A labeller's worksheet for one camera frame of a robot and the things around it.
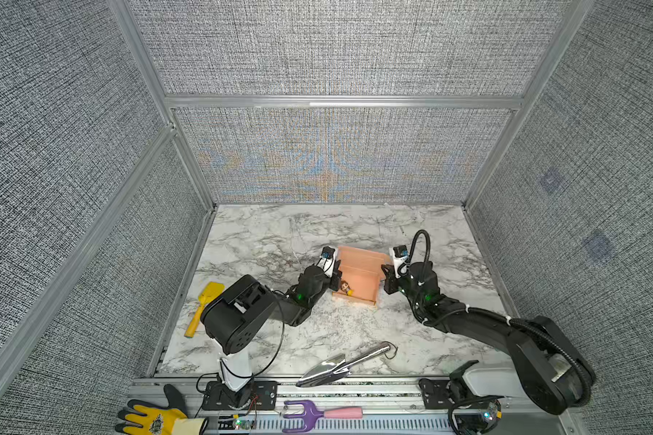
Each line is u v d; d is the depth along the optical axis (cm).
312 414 70
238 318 49
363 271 92
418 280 65
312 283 70
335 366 78
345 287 92
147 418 69
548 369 42
